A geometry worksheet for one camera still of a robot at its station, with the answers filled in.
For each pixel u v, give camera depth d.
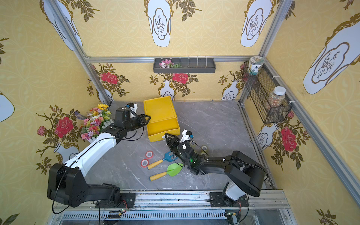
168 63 0.88
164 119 0.82
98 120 0.89
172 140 0.72
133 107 0.76
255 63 0.85
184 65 0.91
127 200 0.73
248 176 0.43
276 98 0.65
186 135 0.76
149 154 0.90
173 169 0.85
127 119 0.66
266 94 0.86
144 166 0.86
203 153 0.89
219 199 0.74
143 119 0.77
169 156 0.90
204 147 0.93
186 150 0.61
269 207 0.72
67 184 0.41
